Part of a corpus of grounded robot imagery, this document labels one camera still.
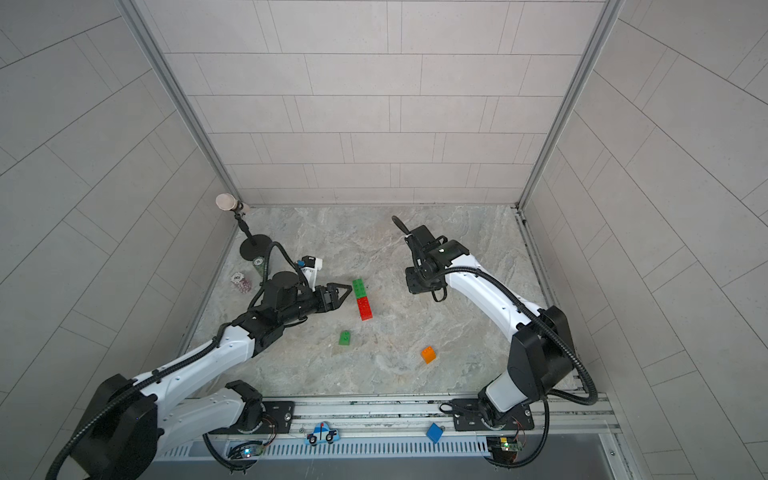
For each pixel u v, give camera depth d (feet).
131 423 1.25
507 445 2.23
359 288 2.78
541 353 1.36
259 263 3.06
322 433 2.23
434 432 2.28
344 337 2.72
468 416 2.33
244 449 2.27
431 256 1.88
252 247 3.35
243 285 2.94
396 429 2.32
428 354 2.62
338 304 2.32
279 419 2.32
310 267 2.36
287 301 2.06
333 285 2.33
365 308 2.65
